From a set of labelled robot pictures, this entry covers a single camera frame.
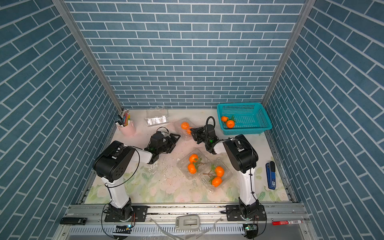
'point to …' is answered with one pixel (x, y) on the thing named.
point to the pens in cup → (123, 116)
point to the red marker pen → (274, 223)
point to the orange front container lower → (216, 181)
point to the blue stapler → (270, 169)
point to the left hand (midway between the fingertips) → (182, 140)
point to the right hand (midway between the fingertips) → (190, 129)
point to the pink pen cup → (129, 130)
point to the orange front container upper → (219, 171)
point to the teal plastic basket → (250, 118)
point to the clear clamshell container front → (208, 173)
